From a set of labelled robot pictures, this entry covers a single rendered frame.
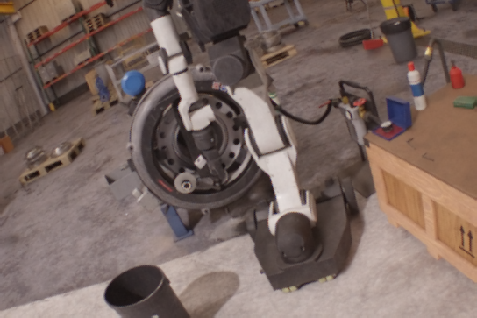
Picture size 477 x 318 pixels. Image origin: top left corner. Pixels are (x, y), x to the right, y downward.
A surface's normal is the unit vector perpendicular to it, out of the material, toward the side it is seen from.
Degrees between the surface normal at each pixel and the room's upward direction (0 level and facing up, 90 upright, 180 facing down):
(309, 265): 90
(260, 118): 90
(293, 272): 90
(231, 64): 83
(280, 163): 63
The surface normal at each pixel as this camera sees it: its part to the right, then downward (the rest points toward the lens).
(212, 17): 0.33, 0.32
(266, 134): -0.22, 0.14
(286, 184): -0.29, -0.08
